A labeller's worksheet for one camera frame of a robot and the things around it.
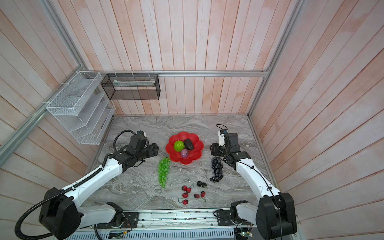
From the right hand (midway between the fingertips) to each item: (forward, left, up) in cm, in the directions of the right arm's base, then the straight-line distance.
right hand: (214, 146), depth 86 cm
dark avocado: (+7, +16, -9) cm, 19 cm away
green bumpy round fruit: (+4, +22, -7) cm, 23 cm away
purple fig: (-1, +18, -8) cm, 20 cm away
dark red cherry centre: (-25, +10, -12) cm, 29 cm away
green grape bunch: (-10, +30, -9) cm, 33 cm away
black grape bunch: (-9, -2, -9) cm, 13 cm away
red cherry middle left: (-25, +17, -12) cm, 32 cm away
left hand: (-5, +36, +1) cm, 36 cm away
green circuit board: (-43, +50, -14) cm, 67 cm away
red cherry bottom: (-28, +16, -12) cm, 35 cm away
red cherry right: (-24, +7, -11) cm, 28 cm away
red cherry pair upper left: (-22, +15, -11) cm, 29 cm away
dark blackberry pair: (-18, +8, -11) cm, 23 cm away
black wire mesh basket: (+41, +57, +12) cm, 72 cm away
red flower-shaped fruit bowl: (-1, +24, -12) cm, 27 cm away
